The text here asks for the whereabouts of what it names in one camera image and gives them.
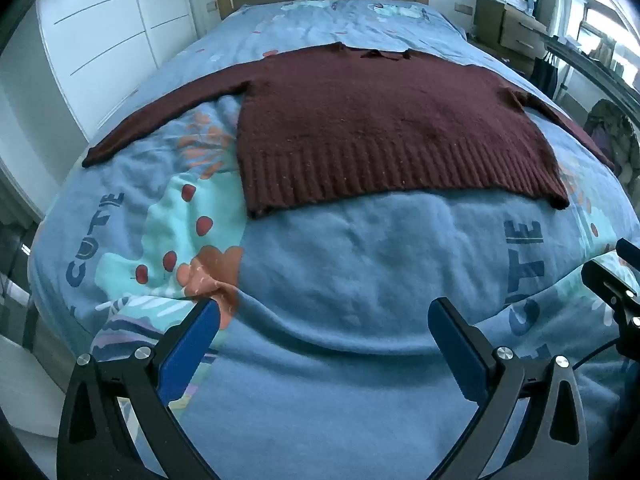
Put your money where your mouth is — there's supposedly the white wardrobe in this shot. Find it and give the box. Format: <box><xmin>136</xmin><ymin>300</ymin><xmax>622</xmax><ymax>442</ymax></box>
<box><xmin>35</xmin><ymin>0</ymin><xmax>198</xmax><ymax>128</ymax></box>

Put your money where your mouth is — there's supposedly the patterned cloth pile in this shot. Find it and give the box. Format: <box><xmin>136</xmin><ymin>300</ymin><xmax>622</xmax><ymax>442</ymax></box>
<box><xmin>582</xmin><ymin>100</ymin><xmax>640</xmax><ymax>191</ymax></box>

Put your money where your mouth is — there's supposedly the black cable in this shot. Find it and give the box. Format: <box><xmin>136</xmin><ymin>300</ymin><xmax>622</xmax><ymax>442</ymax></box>
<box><xmin>574</xmin><ymin>336</ymin><xmax>626</xmax><ymax>367</ymax></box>

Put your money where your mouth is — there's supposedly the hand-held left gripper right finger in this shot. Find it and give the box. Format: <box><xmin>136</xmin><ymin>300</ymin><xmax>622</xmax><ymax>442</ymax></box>
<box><xmin>427</xmin><ymin>297</ymin><xmax>593</xmax><ymax>480</ymax></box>

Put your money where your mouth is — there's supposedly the maroon knitted sweater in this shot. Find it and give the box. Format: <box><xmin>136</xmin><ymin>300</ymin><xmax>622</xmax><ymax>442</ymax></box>
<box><xmin>81</xmin><ymin>42</ymin><xmax>617</xmax><ymax>221</ymax></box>

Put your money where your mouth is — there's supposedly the window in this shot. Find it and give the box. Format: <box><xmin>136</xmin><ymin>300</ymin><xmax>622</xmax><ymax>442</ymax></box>
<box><xmin>560</xmin><ymin>0</ymin><xmax>640</xmax><ymax>76</ymax></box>

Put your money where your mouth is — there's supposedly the wooden dresser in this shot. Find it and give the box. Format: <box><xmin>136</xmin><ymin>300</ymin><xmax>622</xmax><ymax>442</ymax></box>
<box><xmin>474</xmin><ymin>0</ymin><xmax>548</xmax><ymax>78</ymax></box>

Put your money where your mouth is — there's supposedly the blue printed blanket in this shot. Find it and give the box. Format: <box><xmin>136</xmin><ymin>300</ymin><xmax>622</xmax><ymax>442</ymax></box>
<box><xmin>27</xmin><ymin>0</ymin><xmax>640</xmax><ymax>480</ymax></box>

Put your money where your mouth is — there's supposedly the black bag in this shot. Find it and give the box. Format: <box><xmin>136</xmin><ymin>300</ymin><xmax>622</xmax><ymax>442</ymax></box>
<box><xmin>531</xmin><ymin>52</ymin><xmax>560</xmax><ymax>101</ymax></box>

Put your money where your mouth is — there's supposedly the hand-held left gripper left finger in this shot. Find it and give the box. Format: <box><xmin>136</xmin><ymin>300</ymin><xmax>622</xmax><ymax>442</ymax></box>
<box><xmin>57</xmin><ymin>299</ymin><xmax>223</xmax><ymax>480</ymax></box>

